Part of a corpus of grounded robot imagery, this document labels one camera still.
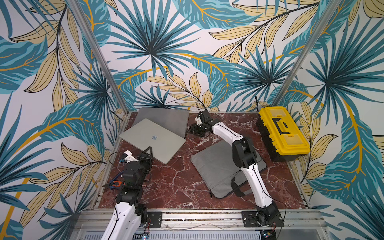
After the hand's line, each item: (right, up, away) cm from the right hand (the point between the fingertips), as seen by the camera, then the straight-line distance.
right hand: (190, 131), depth 104 cm
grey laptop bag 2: (+16, -21, -16) cm, 31 cm away
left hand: (-19, -8, -28) cm, 34 cm away
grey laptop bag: (-11, +8, +5) cm, 14 cm away
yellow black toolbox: (+52, -4, -19) cm, 56 cm away
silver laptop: (-15, -6, -15) cm, 22 cm away
